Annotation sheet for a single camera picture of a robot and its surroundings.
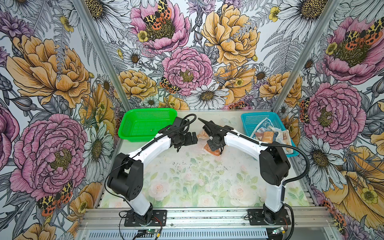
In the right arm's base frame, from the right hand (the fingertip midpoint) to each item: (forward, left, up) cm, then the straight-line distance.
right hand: (218, 147), depth 92 cm
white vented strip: (-41, +46, -7) cm, 62 cm away
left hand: (0, +17, +4) cm, 17 cm away
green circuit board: (-40, +35, -6) cm, 53 cm away
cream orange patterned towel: (+11, -35, -3) cm, 37 cm away
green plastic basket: (+27, +53, -8) cm, 60 cm away
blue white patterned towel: (+23, -38, -6) cm, 45 cm away
